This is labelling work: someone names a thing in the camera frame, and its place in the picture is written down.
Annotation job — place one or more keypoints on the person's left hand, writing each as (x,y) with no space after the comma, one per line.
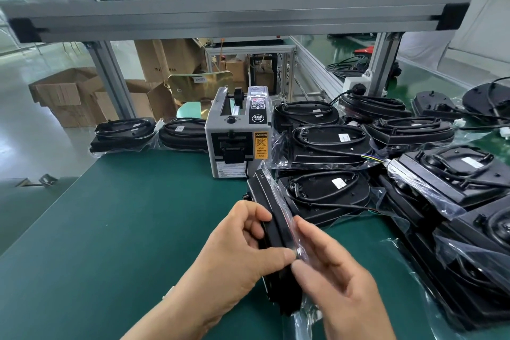
(231,264)

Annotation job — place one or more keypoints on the white power socket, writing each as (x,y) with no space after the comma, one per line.
(357,89)

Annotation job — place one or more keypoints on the bagged black lamp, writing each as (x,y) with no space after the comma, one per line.
(94,147)

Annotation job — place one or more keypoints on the metal floor bracket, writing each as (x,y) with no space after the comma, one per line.
(44,179)

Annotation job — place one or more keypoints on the unbagged black lamps with cables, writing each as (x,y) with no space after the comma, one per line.
(466,101)

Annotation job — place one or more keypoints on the grey metal shelf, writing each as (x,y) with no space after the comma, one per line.
(239,13)

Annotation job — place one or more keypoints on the green round stool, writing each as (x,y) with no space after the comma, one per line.
(191,110)

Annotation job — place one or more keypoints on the group of bagged black lamps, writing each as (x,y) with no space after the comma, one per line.
(398,184)

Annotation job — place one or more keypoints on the grey tape dispenser machine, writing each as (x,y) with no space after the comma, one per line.
(233,136)

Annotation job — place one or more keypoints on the person's right hand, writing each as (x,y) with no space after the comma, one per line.
(343,296)

